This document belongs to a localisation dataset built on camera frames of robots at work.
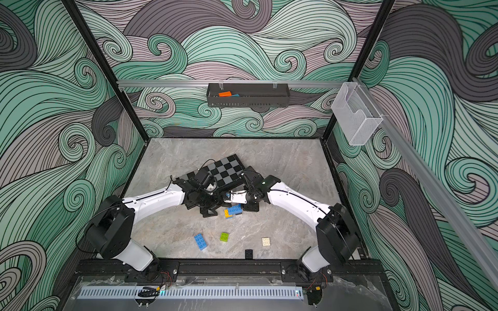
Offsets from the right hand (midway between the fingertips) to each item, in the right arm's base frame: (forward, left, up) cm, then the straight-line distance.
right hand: (247, 199), depth 84 cm
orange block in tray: (+44, +10, +25) cm, 52 cm away
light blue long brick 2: (-15, +20, -7) cm, 26 cm away
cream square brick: (-16, -8, -8) cm, 19 cm away
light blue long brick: (-3, +5, -5) cm, 8 cm away
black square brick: (-20, 0, -7) cm, 22 cm away
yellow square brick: (-4, +10, -6) cm, 12 cm away
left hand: (-3, +9, -1) cm, 10 cm away
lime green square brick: (-14, +10, -8) cm, 19 cm away
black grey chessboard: (+19, +12, -6) cm, 23 cm away
